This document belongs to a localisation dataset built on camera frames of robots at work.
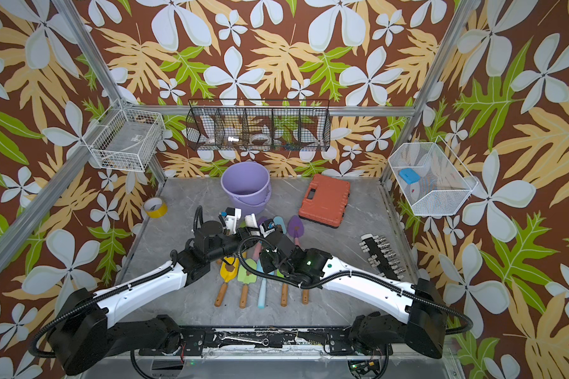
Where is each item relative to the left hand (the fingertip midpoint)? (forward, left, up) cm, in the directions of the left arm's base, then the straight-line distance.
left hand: (266, 230), depth 75 cm
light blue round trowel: (-13, +2, -21) cm, 25 cm away
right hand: (-5, +2, -4) cm, 7 cm away
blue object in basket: (+22, -52, +4) cm, 57 cm away
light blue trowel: (+19, -3, -23) cm, 30 cm away
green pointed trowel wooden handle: (-15, -6, -20) cm, 26 cm away
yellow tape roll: (+26, +56, -24) cm, 66 cm away
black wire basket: (+47, +5, +9) cm, 48 cm away
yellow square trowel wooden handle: (-6, +16, -22) cm, 27 cm away
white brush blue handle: (+2, +5, +2) cm, 6 cm away
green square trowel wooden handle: (-7, +9, -22) cm, 25 cm away
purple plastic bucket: (+35, +11, -16) cm, 40 cm away
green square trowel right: (-15, -13, -20) cm, 28 cm away
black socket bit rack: (+1, -45, -21) cm, 50 cm away
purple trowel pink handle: (+1, +5, -19) cm, 19 cm away
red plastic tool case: (+26, -24, -17) cm, 39 cm away
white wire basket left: (+32, +53, +12) cm, 63 cm away
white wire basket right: (+14, -59, +9) cm, 61 cm away
